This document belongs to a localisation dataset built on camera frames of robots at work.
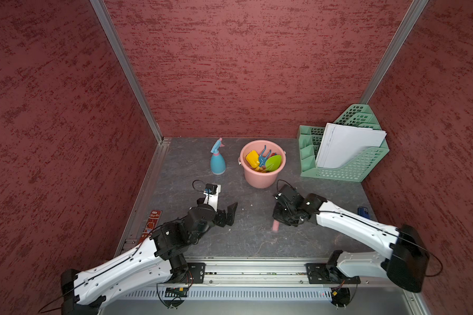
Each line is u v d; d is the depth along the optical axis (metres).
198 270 0.75
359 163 0.92
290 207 0.61
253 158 0.99
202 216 0.50
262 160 0.98
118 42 0.80
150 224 0.85
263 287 0.73
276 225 0.76
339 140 0.90
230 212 0.63
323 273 0.74
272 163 0.96
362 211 0.88
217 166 1.00
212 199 0.61
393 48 0.81
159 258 0.47
